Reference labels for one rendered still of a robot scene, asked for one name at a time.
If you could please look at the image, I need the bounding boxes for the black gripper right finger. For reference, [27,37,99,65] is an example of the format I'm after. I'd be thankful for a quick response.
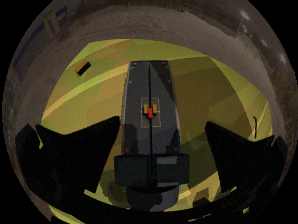
[205,121,274,193]

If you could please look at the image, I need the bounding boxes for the small orange block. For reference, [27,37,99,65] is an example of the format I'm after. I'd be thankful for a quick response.
[74,60,90,76]

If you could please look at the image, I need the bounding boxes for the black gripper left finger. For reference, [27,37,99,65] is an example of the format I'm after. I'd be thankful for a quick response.
[36,116,121,193]

